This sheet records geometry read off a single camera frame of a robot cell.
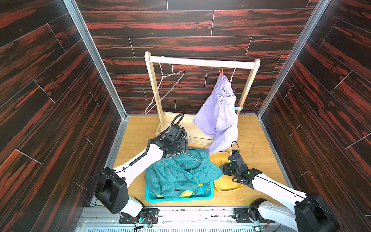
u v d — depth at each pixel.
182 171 0.72
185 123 1.18
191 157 0.80
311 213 0.40
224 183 0.83
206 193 0.79
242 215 0.74
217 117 0.80
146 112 0.76
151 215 0.73
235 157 0.68
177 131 0.62
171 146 0.58
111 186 0.44
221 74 0.84
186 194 0.77
